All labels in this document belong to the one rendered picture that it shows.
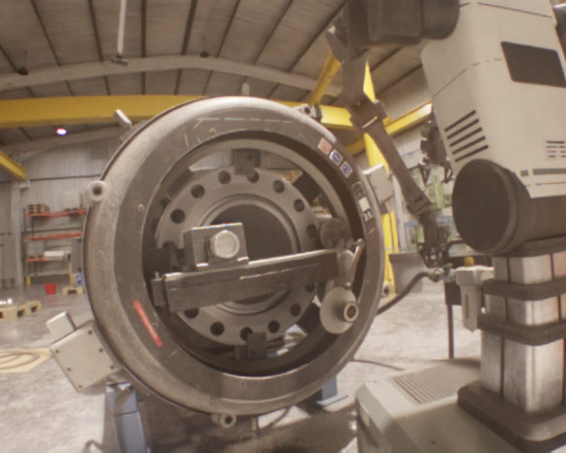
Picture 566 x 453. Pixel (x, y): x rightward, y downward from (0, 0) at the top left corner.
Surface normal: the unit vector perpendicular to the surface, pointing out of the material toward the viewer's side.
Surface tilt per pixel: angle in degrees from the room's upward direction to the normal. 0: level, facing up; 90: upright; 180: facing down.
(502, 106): 95
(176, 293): 90
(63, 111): 90
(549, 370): 90
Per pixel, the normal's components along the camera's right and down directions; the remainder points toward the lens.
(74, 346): 0.47, -0.09
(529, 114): 0.07, -0.05
